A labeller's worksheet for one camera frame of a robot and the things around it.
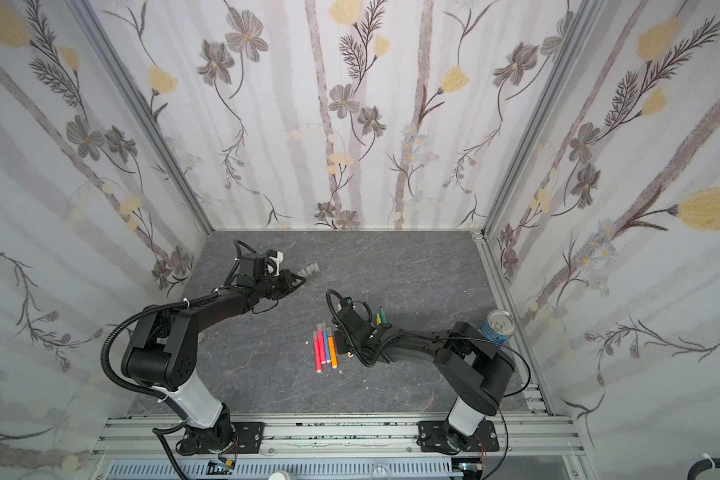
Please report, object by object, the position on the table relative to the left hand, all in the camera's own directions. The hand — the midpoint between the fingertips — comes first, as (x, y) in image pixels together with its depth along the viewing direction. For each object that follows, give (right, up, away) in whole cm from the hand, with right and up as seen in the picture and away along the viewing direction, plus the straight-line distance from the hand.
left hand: (301, 271), depth 93 cm
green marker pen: (+26, -14, +3) cm, 30 cm away
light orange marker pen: (+11, -24, -5) cm, 27 cm away
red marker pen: (+7, -22, -3) cm, 23 cm away
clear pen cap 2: (-1, 0, +15) cm, 15 cm away
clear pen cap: (+2, +1, +15) cm, 15 cm away
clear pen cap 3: (-2, -1, +15) cm, 15 cm away
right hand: (+11, -17, -6) cm, 20 cm away
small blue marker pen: (+9, -23, -4) cm, 25 cm away
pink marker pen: (+6, -24, -5) cm, 26 cm away
